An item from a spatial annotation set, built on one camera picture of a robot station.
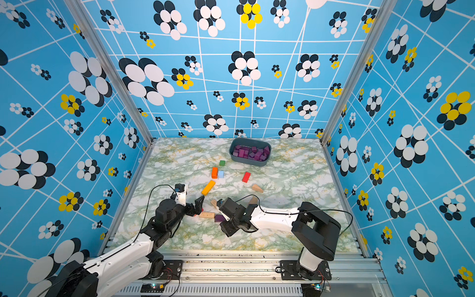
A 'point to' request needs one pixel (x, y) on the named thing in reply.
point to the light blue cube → (221, 174)
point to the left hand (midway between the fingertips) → (197, 193)
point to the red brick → (246, 177)
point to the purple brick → (219, 218)
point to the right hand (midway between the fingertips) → (228, 225)
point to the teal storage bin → (250, 151)
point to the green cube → (222, 163)
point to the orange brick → (214, 172)
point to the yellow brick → (208, 187)
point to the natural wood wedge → (256, 187)
